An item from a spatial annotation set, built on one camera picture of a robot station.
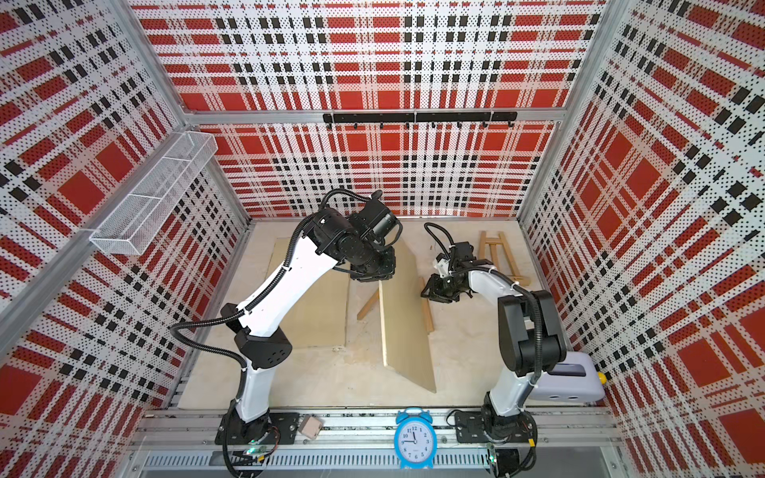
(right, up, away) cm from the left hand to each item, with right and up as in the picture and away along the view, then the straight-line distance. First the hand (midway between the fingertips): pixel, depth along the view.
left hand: (393, 276), depth 70 cm
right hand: (+11, -8, +21) cm, 25 cm away
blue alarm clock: (+5, -39, 0) cm, 39 cm away
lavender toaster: (+46, -26, +3) cm, 53 cm away
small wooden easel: (+41, +4, +37) cm, 56 cm away
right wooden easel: (-3, -4, -7) cm, 8 cm away
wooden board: (+3, -16, -2) cm, 17 cm away
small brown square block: (-21, -38, +3) cm, 44 cm away
